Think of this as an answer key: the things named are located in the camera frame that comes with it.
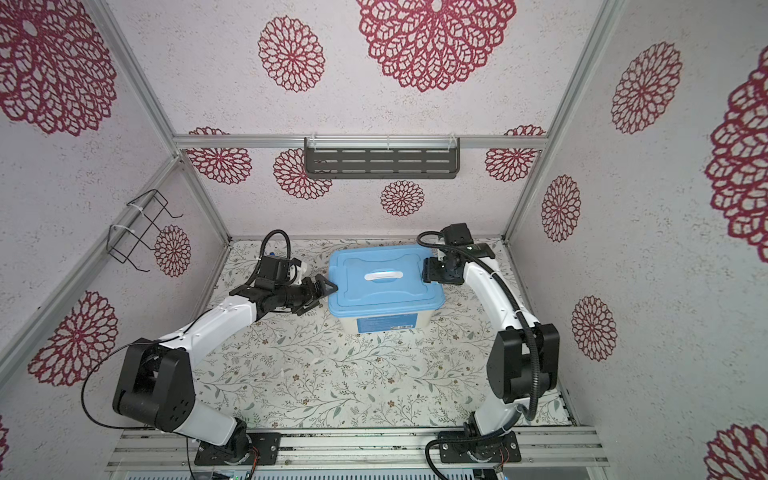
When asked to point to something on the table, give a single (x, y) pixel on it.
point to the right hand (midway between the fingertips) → (434, 269)
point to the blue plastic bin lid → (381, 279)
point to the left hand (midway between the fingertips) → (328, 298)
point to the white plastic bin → (386, 323)
